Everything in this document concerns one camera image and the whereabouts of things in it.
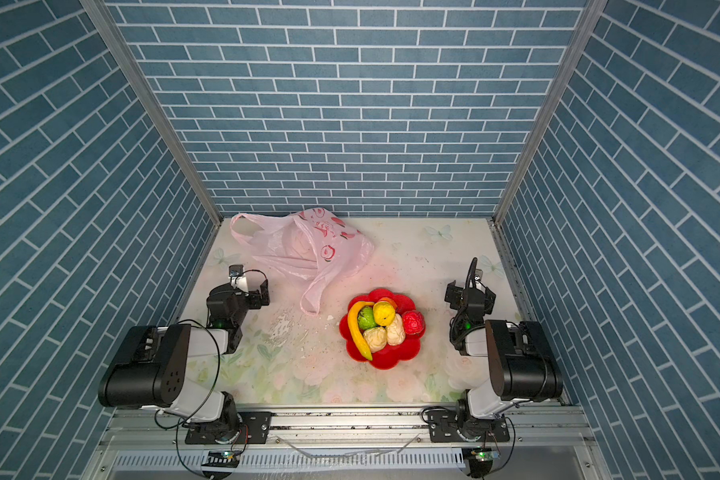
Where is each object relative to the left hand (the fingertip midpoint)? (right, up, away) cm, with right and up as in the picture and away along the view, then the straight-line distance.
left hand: (252, 279), depth 93 cm
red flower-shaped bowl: (+43, -20, -12) cm, 49 cm away
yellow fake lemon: (+41, -8, -10) cm, 43 cm away
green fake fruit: (+36, -11, -7) cm, 38 cm away
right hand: (+69, -1, 0) cm, 69 cm away
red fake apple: (+50, -11, -9) cm, 52 cm away
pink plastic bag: (+19, +11, +1) cm, 22 cm away
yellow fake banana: (+32, -9, -5) cm, 34 cm away
